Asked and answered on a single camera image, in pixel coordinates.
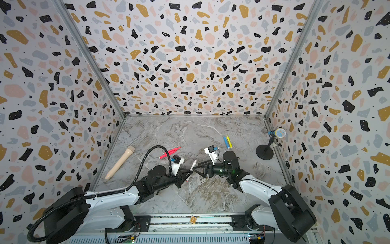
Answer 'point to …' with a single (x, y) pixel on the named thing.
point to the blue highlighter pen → (226, 143)
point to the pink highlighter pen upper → (176, 148)
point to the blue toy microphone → (280, 132)
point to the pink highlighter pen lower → (170, 153)
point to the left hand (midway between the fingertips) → (193, 171)
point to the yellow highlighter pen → (229, 142)
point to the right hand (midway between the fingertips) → (197, 168)
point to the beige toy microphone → (129, 150)
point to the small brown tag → (193, 220)
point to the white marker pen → (192, 167)
